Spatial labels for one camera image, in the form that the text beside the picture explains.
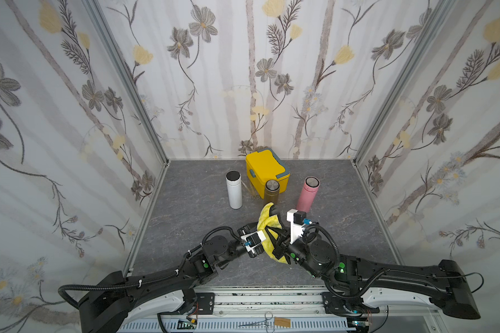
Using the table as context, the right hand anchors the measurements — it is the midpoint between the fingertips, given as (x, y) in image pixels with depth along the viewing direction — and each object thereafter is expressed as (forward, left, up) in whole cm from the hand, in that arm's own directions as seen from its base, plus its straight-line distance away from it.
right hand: (268, 231), depth 62 cm
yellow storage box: (+41, 0, -18) cm, 45 cm away
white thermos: (+25, +13, -11) cm, 30 cm away
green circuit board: (-24, +28, -31) cm, 48 cm away
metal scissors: (-23, 0, -27) cm, 35 cm away
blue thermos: (+2, +6, -2) cm, 7 cm away
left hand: (+3, -1, -5) cm, 6 cm away
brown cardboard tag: (-22, -7, -28) cm, 36 cm away
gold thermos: (+21, -2, -10) cm, 23 cm away
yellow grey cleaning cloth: (+2, +1, +4) cm, 5 cm away
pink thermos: (+23, -19, -18) cm, 35 cm away
